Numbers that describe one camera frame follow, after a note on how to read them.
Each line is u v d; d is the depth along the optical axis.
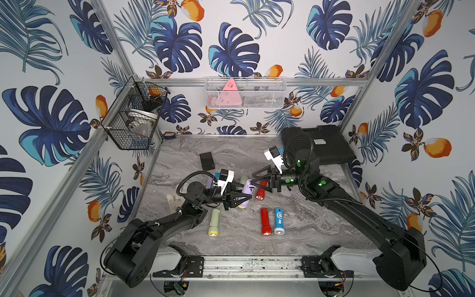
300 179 0.58
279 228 0.81
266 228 0.82
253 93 1.01
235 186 0.70
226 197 0.64
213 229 0.82
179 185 0.53
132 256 0.42
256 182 0.62
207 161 1.06
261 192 0.92
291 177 0.61
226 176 0.61
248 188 0.63
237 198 0.68
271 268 0.76
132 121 0.84
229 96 0.90
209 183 0.62
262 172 0.68
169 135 1.21
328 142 1.09
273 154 0.61
